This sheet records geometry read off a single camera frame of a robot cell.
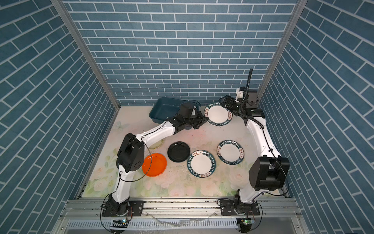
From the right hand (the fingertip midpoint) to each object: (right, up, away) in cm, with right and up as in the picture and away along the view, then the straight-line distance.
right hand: (225, 103), depth 82 cm
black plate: (-28, -30, +11) cm, 43 cm away
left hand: (-6, -10, +3) cm, 12 cm away
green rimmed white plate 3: (-14, -37, +7) cm, 40 cm away
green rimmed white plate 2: (+7, -32, +16) cm, 36 cm away
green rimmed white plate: (-3, -7, +9) cm, 12 cm away
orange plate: (-41, -39, +8) cm, 57 cm away
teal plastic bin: (-43, 0, +37) cm, 57 cm away
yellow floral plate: (-34, -20, -21) cm, 44 cm away
